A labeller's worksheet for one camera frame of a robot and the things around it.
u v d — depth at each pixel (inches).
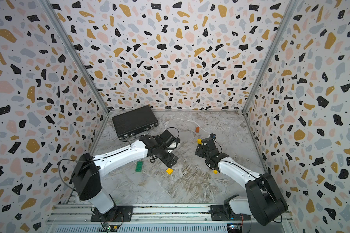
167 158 28.8
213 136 32.0
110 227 27.8
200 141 40.6
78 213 29.5
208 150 26.7
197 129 43.0
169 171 34.5
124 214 29.0
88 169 18.6
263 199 16.6
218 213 28.8
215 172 34.0
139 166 35.3
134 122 43.2
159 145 23.8
